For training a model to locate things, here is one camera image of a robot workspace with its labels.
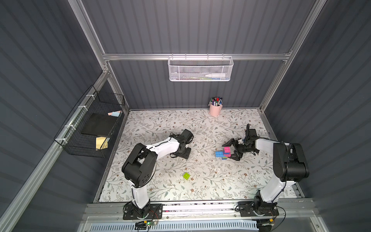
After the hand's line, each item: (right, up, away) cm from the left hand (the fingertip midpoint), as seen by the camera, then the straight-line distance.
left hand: (186, 155), depth 92 cm
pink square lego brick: (+24, +5, -7) cm, 26 cm away
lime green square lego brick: (0, -10, -7) cm, 13 cm away
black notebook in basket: (-45, +20, -18) cm, 53 cm away
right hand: (+25, +3, 0) cm, 25 cm away
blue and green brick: (+24, -1, 0) cm, 24 cm away
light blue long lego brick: (+21, +2, -3) cm, 21 cm away
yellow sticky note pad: (-36, +13, -31) cm, 49 cm away
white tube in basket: (+19, +52, 0) cm, 55 cm away
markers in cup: (+22, +38, +17) cm, 47 cm away
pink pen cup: (+22, +31, +21) cm, 44 cm away
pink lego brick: (+25, +1, -4) cm, 26 cm away
